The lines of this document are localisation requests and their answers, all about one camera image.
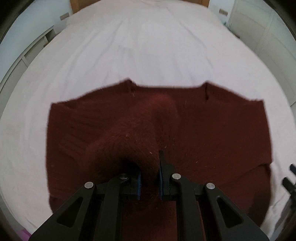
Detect dark red knitted sweater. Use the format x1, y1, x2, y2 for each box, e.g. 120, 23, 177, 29
46, 80, 272, 225

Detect white wardrobe doors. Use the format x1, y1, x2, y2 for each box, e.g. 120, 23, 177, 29
229, 1, 295, 105

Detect white shelf unit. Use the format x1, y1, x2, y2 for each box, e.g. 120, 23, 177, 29
0, 24, 56, 98

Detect white bed sheet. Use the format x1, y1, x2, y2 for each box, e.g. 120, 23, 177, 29
1, 1, 295, 237

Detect wooden headboard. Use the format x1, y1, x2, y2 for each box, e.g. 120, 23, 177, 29
70, 0, 210, 14

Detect right wall switch plate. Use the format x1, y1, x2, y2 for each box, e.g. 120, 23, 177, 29
219, 9, 228, 16

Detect wall switch plate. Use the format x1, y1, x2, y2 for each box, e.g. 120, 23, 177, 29
219, 9, 228, 16
60, 13, 70, 21

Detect left wall switch plate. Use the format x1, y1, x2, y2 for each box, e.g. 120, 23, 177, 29
60, 13, 70, 21

